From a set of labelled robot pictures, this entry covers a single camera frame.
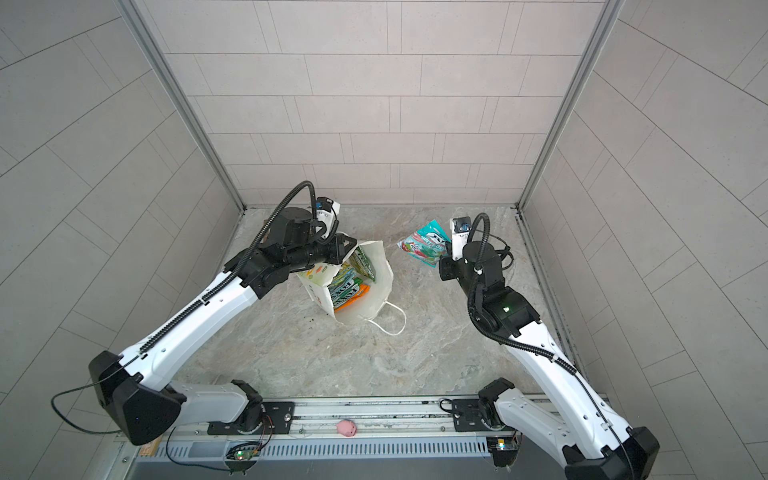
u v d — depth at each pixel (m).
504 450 0.68
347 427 0.69
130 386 0.37
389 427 0.71
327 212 0.62
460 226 0.58
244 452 0.64
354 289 0.86
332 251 0.61
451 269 0.62
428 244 0.71
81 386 0.37
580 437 0.39
